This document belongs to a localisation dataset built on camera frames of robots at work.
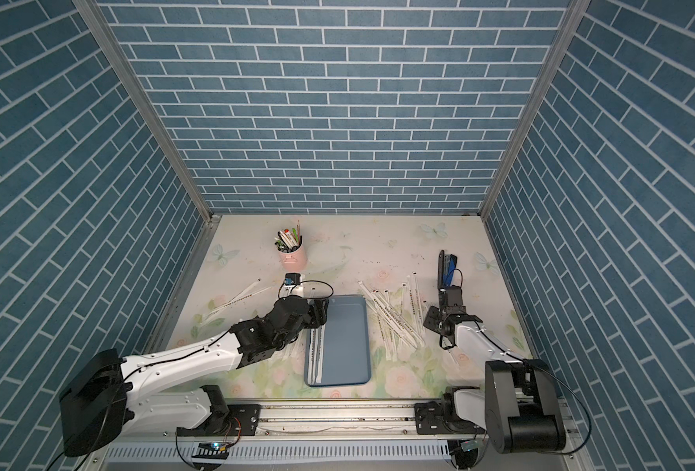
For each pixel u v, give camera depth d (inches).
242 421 28.8
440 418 29.0
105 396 15.5
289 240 39.0
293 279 27.8
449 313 27.8
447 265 40.1
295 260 38.5
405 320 35.9
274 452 30.3
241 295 38.0
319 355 33.0
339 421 29.7
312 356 33.1
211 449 28.4
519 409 16.4
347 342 33.9
